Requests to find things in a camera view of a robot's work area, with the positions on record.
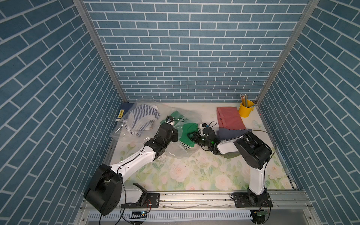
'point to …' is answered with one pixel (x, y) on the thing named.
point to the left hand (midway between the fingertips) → (178, 129)
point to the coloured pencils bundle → (244, 100)
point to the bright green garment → (187, 128)
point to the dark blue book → (124, 107)
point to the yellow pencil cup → (244, 111)
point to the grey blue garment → (224, 134)
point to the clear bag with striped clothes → (141, 121)
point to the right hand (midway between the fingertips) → (190, 136)
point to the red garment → (229, 118)
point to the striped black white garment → (185, 146)
